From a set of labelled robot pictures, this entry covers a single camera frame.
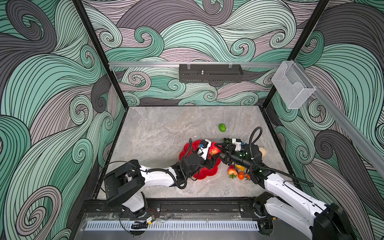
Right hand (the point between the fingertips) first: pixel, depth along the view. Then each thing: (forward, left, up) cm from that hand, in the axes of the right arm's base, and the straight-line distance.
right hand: (214, 149), depth 74 cm
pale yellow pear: (+6, -33, -15) cm, 36 cm away
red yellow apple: (-3, -13, -22) cm, 26 cm away
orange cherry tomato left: (-8, -16, -16) cm, 24 cm away
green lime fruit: (+26, -10, -17) cm, 33 cm away
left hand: (+1, -1, -2) cm, 2 cm away
